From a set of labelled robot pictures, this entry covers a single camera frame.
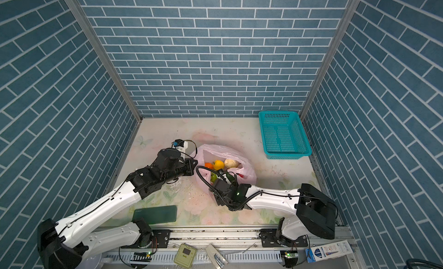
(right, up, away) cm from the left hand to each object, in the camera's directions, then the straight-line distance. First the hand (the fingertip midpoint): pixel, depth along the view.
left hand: (200, 162), depth 75 cm
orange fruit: (+2, -4, +15) cm, 16 cm away
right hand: (+9, -15, +8) cm, 19 cm away
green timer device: (-5, -37, -6) cm, 37 cm away
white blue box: (+49, -36, -5) cm, 61 cm away
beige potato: (+14, -4, +17) cm, 22 cm away
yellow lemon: (+7, -4, +17) cm, 19 cm away
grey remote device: (+8, -37, -7) cm, 39 cm away
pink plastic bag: (+19, -4, -4) cm, 20 cm away
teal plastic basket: (+48, +11, +37) cm, 62 cm away
